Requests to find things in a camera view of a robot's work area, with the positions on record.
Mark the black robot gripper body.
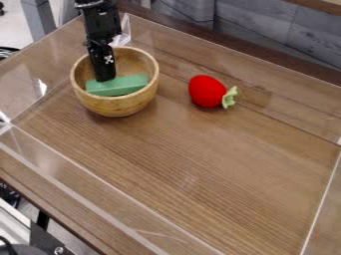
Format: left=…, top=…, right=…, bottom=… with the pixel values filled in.
left=79, top=4, right=122, bottom=47

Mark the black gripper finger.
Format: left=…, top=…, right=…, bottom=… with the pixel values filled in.
left=86, top=41, right=99, bottom=78
left=97, top=43, right=117, bottom=82

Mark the grey pillar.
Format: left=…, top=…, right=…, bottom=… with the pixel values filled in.
left=20, top=0, right=57, bottom=41

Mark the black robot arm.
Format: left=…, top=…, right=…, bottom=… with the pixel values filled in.
left=75, top=0, right=122, bottom=82

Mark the red felt strawberry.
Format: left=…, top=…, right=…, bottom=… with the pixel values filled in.
left=188, top=75, right=238, bottom=109

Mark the black cable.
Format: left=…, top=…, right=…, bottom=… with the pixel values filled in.
left=0, top=234, right=19, bottom=255

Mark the black metal table leg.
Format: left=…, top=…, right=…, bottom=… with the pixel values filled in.
left=37, top=211, right=50, bottom=230

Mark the clear acrylic enclosure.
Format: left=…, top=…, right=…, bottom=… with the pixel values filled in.
left=0, top=17, right=341, bottom=255

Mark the green stick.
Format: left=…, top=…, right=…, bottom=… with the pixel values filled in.
left=86, top=74, right=150, bottom=97

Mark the light wooden bowl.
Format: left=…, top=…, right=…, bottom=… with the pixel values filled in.
left=70, top=47, right=161, bottom=118

